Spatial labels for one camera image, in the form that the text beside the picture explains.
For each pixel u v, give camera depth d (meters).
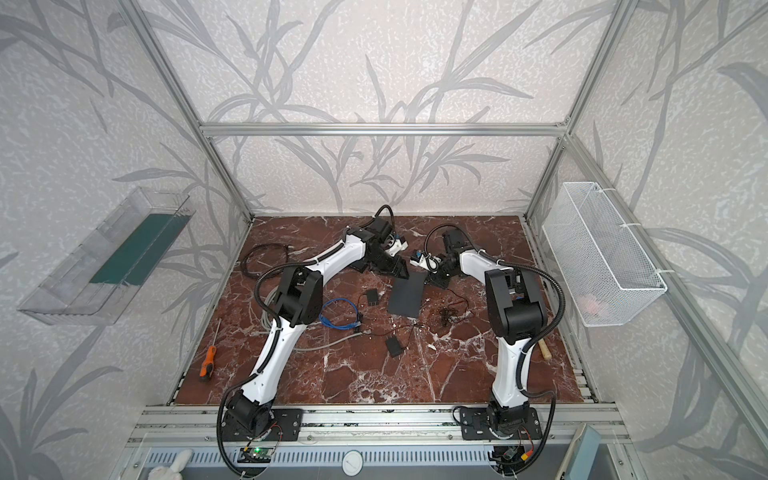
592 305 0.72
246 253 1.10
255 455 0.71
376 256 0.89
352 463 0.69
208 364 0.82
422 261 0.89
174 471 0.66
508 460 0.76
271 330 0.65
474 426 0.73
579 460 0.65
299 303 0.63
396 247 0.96
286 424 0.73
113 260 0.67
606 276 0.61
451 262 0.77
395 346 0.87
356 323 0.90
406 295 0.98
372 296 0.98
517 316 0.53
